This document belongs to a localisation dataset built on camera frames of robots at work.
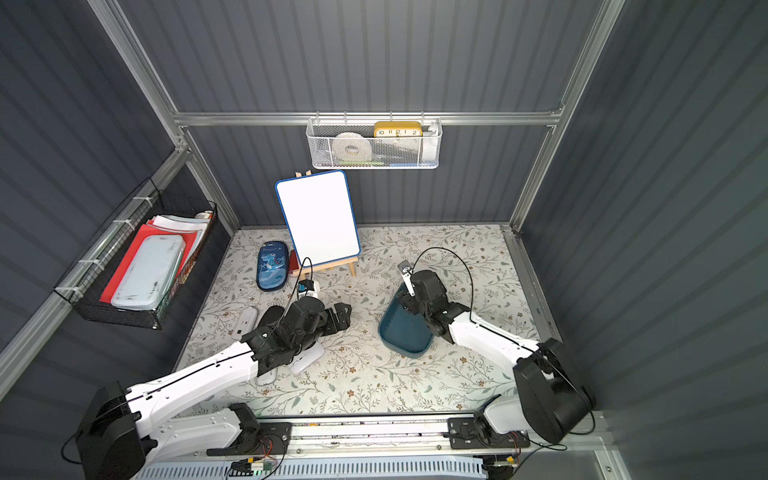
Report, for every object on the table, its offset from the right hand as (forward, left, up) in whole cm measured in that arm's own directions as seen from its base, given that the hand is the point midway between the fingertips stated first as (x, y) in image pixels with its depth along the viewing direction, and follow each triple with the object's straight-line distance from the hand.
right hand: (425, 280), depth 88 cm
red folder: (+2, +73, +19) cm, 76 cm away
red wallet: (+10, +43, -4) cm, 44 cm away
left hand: (-12, +24, +2) cm, 26 cm away
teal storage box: (-10, +6, -14) cm, 18 cm away
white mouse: (-9, +56, -11) cm, 57 cm away
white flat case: (-11, +65, +18) cm, 69 cm away
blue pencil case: (+13, +53, -10) cm, 55 cm away
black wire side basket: (-17, +73, +22) cm, 78 cm away
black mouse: (-5, +49, -13) cm, 51 cm away
